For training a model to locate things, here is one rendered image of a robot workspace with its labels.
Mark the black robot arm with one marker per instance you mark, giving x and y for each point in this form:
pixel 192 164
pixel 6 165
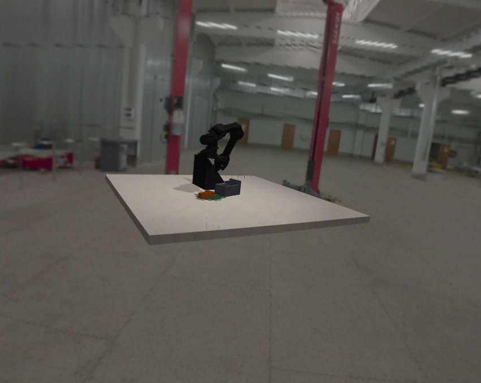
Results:
pixel 219 131

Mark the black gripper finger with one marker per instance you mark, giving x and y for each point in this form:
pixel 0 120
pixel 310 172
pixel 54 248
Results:
pixel 204 162
pixel 217 165

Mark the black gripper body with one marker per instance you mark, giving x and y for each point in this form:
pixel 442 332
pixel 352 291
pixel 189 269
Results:
pixel 215 156

